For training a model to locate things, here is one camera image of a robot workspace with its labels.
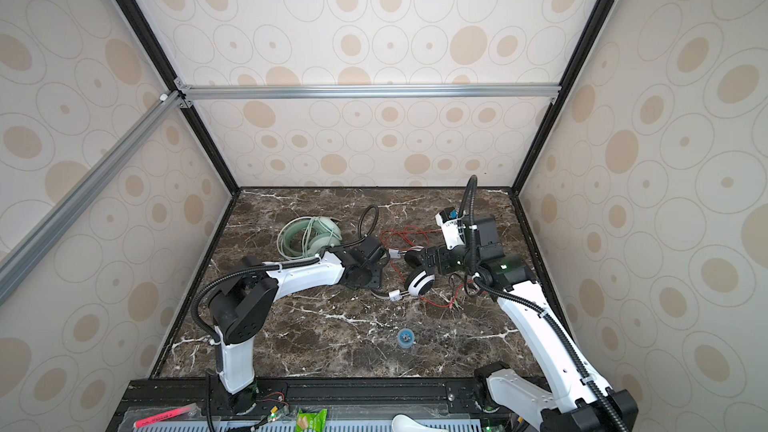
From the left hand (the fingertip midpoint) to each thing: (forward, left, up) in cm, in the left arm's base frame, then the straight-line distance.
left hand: (384, 277), depth 91 cm
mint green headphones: (+13, +25, +3) cm, 29 cm away
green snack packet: (-37, +16, +1) cm, 40 cm away
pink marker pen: (-37, +55, -1) cm, 66 cm away
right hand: (-1, -14, +18) cm, 23 cm away
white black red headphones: (-4, -10, +5) cm, 11 cm away
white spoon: (-37, -6, -1) cm, 37 cm away
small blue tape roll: (-17, -7, -3) cm, 19 cm away
